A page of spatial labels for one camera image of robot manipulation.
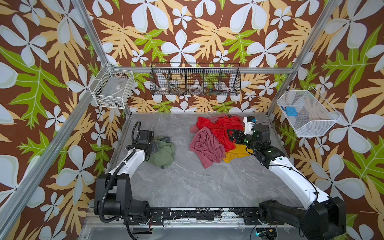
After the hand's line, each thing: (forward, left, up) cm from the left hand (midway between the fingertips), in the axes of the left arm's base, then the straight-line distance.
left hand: (149, 145), depth 90 cm
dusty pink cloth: (+2, -37, -4) cm, 37 cm away
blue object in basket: (+13, -84, +18) cm, 87 cm away
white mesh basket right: (+8, -92, +20) cm, 94 cm away
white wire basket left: (+25, +21, +25) cm, 41 cm away
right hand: (+1, -48, +15) cm, 50 cm away
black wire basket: (+39, -30, +22) cm, 54 cm away
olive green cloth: (-5, -10, -3) cm, 12 cm away
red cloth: (+11, -45, +3) cm, 47 cm away
